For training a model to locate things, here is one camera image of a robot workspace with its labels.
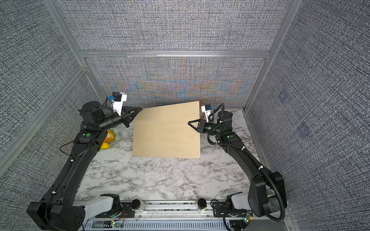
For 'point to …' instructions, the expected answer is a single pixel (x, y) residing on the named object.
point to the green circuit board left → (116, 224)
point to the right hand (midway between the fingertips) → (188, 120)
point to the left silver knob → (138, 205)
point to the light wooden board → (164, 131)
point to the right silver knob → (202, 204)
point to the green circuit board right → (248, 217)
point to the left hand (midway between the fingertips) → (142, 107)
